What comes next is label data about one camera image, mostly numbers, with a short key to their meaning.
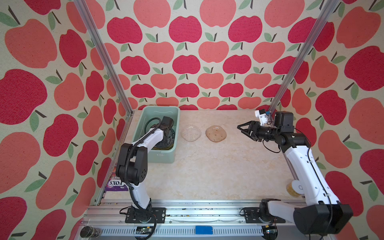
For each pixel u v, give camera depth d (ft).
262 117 2.22
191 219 2.42
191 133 3.55
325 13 2.35
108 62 2.98
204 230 2.26
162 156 2.75
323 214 1.22
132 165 1.64
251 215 2.41
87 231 2.02
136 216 2.28
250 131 2.12
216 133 3.53
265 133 2.02
